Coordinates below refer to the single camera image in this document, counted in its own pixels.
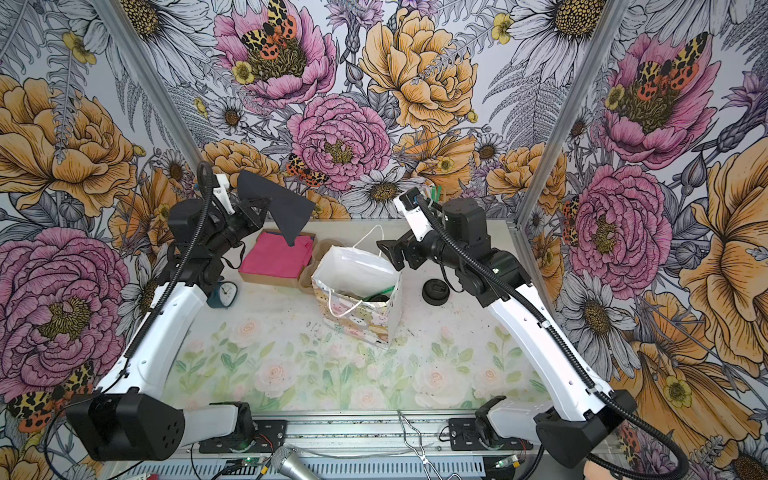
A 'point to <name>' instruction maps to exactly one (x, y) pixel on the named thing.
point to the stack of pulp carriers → (319, 250)
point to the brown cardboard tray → (274, 281)
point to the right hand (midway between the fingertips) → (396, 240)
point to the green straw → (385, 291)
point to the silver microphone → (285, 461)
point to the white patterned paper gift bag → (358, 291)
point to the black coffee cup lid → (379, 298)
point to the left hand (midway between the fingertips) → (274, 208)
